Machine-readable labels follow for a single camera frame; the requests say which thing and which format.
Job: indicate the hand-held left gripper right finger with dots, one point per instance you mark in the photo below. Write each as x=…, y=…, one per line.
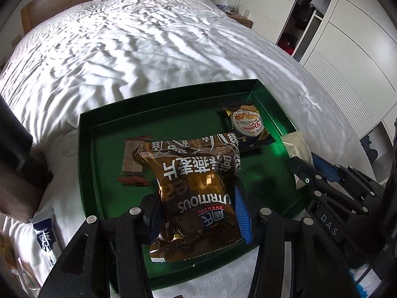
x=243, y=220

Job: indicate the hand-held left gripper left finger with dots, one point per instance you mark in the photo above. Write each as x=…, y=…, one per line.
x=149, y=220

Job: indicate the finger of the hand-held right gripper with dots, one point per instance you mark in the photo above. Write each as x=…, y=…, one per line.
x=310, y=177
x=325, y=167

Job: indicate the beige snack packet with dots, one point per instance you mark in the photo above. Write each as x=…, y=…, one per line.
x=296, y=147

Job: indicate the brown oatmeal packet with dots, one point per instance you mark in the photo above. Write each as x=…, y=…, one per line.
x=192, y=186

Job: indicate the brown wafer packet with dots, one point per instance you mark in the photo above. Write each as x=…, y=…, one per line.
x=131, y=161

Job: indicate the dark blue cookie packet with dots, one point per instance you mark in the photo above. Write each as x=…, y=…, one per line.
x=248, y=124

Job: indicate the green tray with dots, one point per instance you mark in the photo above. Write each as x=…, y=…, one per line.
x=186, y=115

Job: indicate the pile of blue clothes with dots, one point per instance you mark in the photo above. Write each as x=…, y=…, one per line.
x=373, y=149

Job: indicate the white and blue snack packet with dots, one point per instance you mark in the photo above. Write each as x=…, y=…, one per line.
x=46, y=239

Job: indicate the white wardrobe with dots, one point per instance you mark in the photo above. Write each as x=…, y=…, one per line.
x=347, y=52

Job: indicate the red cloth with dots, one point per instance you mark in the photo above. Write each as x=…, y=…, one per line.
x=287, y=45

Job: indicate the small clear candy packet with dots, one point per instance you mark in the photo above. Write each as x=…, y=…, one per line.
x=29, y=276

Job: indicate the brown and black electric kettle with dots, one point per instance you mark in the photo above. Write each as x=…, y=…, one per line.
x=15, y=161

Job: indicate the green and yellow snack packet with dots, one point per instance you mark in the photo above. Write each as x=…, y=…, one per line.
x=6, y=251

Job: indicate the wooden nightstand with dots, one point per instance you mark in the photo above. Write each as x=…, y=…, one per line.
x=243, y=21

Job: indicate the hanging dark clothes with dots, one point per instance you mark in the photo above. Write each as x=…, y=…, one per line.
x=310, y=0

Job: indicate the white bed duvet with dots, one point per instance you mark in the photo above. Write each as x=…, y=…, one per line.
x=124, y=52

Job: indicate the clear glass cup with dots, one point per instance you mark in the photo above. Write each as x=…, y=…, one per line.
x=238, y=11

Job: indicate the blue tissue pack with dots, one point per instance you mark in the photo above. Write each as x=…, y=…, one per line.
x=223, y=8

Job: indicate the wall socket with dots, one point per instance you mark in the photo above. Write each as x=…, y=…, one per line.
x=16, y=41

